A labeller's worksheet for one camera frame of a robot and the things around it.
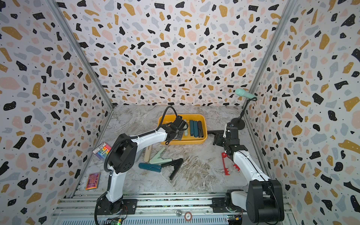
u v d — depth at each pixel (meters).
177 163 0.88
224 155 0.92
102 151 0.92
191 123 1.07
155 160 0.89
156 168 0.88
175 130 0.74
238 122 1.09
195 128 1.05
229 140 0.67
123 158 0.52
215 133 1.03
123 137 0.55
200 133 1.03
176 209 0.74
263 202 0.41
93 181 0.80
